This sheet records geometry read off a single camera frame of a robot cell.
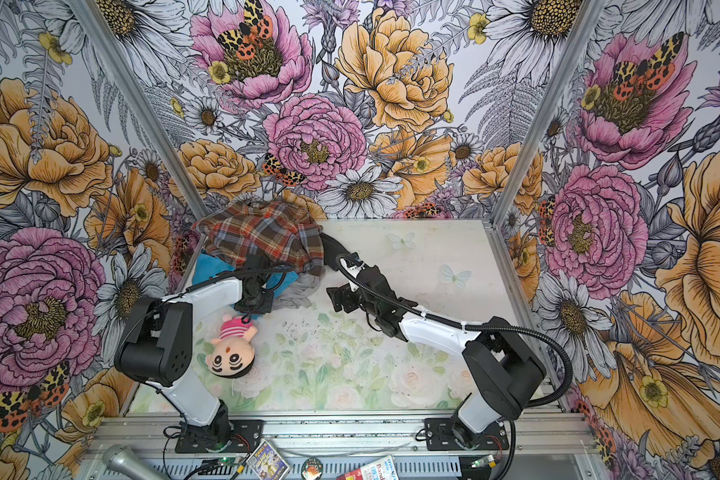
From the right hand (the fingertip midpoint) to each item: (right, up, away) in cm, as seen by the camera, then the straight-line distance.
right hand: (343, 291), depth 86 cm
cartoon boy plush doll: (-28, -16, -6) cm, 33 cm away
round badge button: (-6, -39, -16) cm, 42 cm away
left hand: (-27, -8, +8) cm, 30 cm away
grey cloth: (-16, -2, +13) cm, 20 cm away
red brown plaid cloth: (-24, +18, +13) cm, 33 cm away
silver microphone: (-46, -36, -18) cm, 61 cm away
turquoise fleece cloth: (-45, +6, +11) cm, 46 cm away
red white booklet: (+11, -37, -19) cm, 42 cm away
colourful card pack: (-16, -37, -17) cm, 43 cm away
